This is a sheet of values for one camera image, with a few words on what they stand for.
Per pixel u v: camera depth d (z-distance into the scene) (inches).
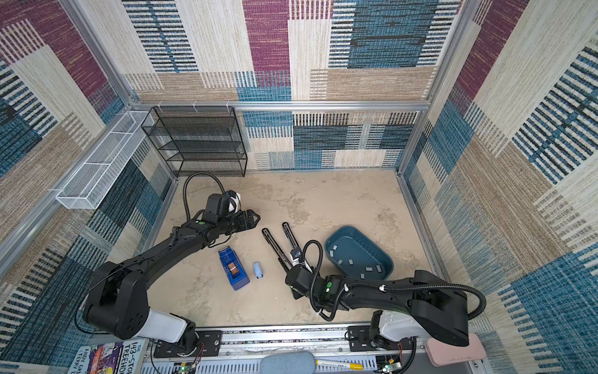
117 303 16.7
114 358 27.5
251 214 31.8
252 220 31.8
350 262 35.2
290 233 37.8
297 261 28.5
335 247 36.2
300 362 26.7
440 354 27.4
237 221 30.7
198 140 42.9
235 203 28.1
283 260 35.2
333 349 28.9
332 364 27.1
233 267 32.4
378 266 35.0
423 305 16.7
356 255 36.5
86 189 27.6
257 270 33.5
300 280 23.8
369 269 34.4
